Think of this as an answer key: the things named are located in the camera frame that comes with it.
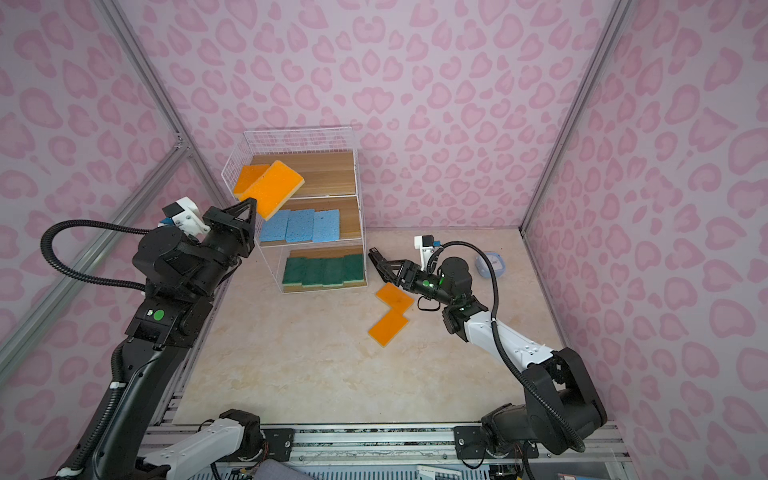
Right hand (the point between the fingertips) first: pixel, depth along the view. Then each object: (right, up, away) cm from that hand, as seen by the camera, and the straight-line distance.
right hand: (385, 268), depth 73 cm
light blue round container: (+39, +1, +34) cm, 51 cm away
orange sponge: (0, -19, +21) cm, 28 cm away
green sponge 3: (-19, -4, +31) cm, 37 cm away
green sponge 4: (-12, -1, +34) cm, 36 cm away
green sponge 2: (-26, -3, +31) cm, 41 cm away
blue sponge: (-25, +12, +13) cm, 31 cm away
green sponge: (-32, -2, +31) cm, 45 cm away
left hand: (-24, +15, -18) cm, 33 cm away
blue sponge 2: (-17, +12, +13) cm, 25 cm away
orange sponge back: (+2, -11, +27) cm, 29 cm away
